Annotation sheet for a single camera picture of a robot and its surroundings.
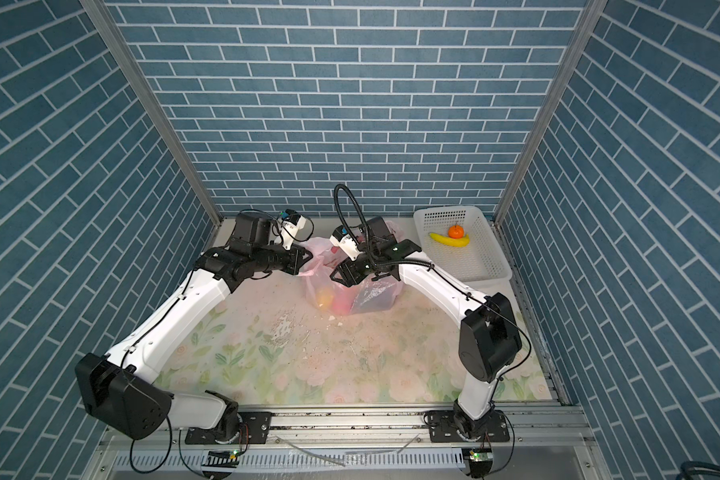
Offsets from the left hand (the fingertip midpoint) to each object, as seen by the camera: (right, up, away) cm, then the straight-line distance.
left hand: (313, 253), depth 77 cm
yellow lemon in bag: (+1, -13, +10) cm, 17 cm away
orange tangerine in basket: (+47, +7, +35) cm, 59 cm away
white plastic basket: (+55, -3, +28) cm, 62 cm away
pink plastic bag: (+12, -14, +14) cm, 23 cm away
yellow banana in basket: (+45, +3, +34) cm, 57 cm away
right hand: (+6, -4, +5) cm, 9 cm away
